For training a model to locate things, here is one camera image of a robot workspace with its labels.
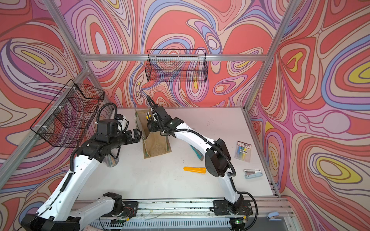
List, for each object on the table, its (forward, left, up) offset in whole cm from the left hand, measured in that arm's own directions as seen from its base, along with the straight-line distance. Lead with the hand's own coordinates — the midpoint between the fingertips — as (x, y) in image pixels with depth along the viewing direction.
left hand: (136, 133), depth 74 cm
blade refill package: (+2, -64, -23) cm, 68 cm away
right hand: (+8, -6, -6) cm, 12 cm away
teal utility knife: (+1, -34, -24) cm, 41 cm away
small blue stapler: (-33, -69, -24) cm, 81 cm away
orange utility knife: (-10, -36, -25) cm, 45 cm away
